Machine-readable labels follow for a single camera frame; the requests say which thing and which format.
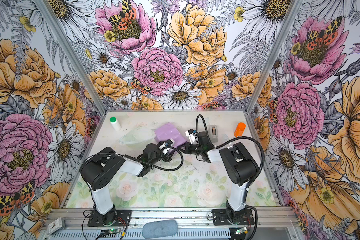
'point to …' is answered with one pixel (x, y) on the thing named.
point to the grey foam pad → (159, 228)
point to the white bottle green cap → (114, 121)
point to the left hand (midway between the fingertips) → (171, 147)
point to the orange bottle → (239, 129)
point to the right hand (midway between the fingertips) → (178, 151)
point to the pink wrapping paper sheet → (167, 132)
